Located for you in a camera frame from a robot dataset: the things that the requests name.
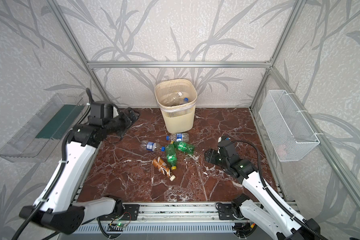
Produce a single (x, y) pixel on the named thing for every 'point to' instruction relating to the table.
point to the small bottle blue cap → (178, 137)
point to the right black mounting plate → (225, 212)
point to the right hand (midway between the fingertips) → (208, 150)
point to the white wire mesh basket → (292, 137)
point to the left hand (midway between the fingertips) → (138, 114)
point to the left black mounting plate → (131, 212)
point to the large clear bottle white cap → (170, 99)
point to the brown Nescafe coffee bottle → (160, 164)
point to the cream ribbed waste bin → (179, 118)
